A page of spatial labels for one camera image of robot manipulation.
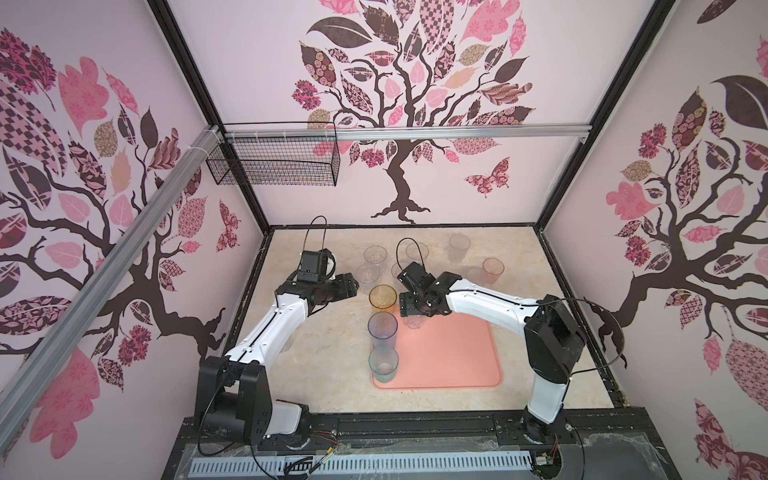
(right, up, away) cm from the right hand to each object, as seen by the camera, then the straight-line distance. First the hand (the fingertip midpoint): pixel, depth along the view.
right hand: (412, 302), depth 89 cm
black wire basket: (-44, +48, +6) cm, 65 cm away
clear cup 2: (-12, +15, +18) cm, 26 cm away
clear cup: (-15, +8, +14) cm, 22 cm away
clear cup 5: (+18, +17, +17) cm, 30 cm away
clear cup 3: (+1, -6, 0) cm, 6 cm away
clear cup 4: (+3, +16, +18) cm, 24 cm away
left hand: (-19, +4, -3) cm, 20 cm away
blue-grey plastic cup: (-9, -6, -5) cm, 12 cm away
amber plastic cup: (-9, +2, 0) cm, 9 cm away
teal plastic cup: (-9, -16, -6) cm, 19 cm away
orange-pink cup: (+30, +9, +14) cm, 34 cm away
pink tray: (+11, -14, -2) cm, 18 cm away
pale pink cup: (+25, +7, +16) cm, 30 cm away
